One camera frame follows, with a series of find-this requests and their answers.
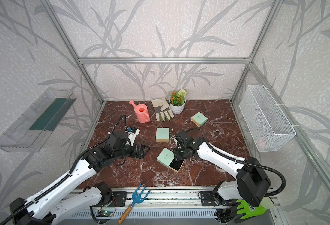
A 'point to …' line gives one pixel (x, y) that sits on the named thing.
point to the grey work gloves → (163, 112)
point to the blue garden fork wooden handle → (136, 199)
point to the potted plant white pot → (177, 100)
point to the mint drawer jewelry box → (167, 157)
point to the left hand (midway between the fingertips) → (144, 148)
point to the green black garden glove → (249, 210)
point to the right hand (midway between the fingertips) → (175, 155)
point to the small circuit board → (107, 213)
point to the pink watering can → (141, 111)
